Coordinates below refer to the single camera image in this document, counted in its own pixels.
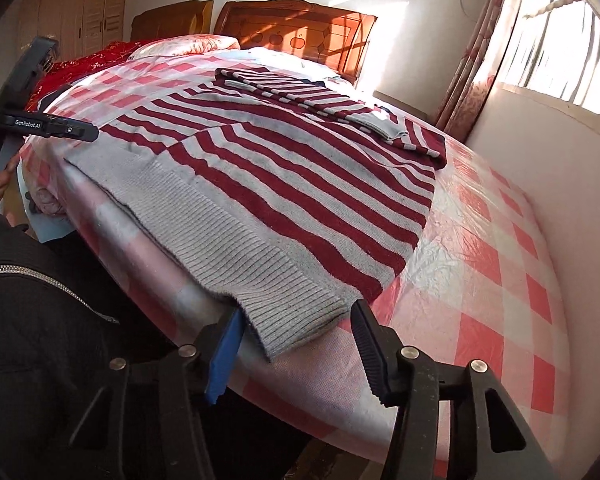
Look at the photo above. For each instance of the bed with pink checked sheet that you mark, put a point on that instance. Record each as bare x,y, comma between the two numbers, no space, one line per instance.
480,270

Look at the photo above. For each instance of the red floral blanket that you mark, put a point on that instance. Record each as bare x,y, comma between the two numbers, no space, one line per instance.
90,62

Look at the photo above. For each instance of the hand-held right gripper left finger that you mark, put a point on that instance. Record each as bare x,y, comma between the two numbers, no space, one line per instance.
222,360

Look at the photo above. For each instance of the light blue quilt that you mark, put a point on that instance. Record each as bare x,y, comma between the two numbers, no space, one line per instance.
270,57

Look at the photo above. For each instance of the barred window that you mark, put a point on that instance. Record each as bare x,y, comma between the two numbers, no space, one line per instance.
555,45

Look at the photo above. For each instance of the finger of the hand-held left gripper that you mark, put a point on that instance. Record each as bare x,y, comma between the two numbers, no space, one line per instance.
75,131

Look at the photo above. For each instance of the floral pillow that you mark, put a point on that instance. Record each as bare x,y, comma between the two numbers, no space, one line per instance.
180,46

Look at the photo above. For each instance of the red grey striped sweater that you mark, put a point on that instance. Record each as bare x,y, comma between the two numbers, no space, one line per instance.
280,185

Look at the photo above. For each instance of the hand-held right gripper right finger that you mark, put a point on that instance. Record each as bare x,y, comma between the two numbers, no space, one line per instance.
370,355

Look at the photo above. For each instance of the light wooden wardrobe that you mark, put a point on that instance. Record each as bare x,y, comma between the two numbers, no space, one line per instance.
90,10

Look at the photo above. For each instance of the large carved wooden headboard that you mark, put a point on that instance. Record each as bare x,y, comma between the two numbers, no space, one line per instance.
290,30

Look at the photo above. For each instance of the small dark wooden headboard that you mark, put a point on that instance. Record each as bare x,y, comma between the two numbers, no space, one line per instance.
165,20

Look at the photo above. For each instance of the pink floral curtain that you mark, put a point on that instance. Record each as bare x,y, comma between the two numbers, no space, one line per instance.
475,75

